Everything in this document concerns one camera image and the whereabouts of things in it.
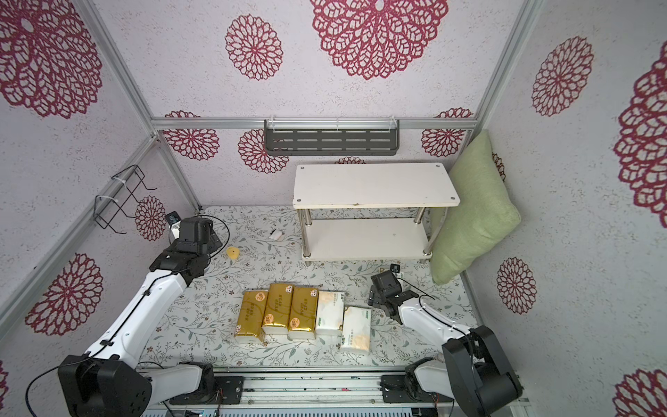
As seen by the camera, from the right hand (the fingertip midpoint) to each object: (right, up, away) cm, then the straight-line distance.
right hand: (384, 293), depth 90 cm
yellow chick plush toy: (-58, +13, +12) cm, 61 cm away
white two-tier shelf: (+2, +31, +30) cm, 43 cm away
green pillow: (+25, +26, -18) cm, 40 cm away
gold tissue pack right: (-28, -5, -10) cm, 30 cm away
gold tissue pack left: (-43, -5, -9) cm, 45 cm away
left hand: (-60, +18, -11) cm, 64 cm away
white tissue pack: (-11, -8, -11) cm, 17 cm away
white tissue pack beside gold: (-19, -5, -7) cm, 21 cm away
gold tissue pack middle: (-36, -3, -8) cm, 37 cm away
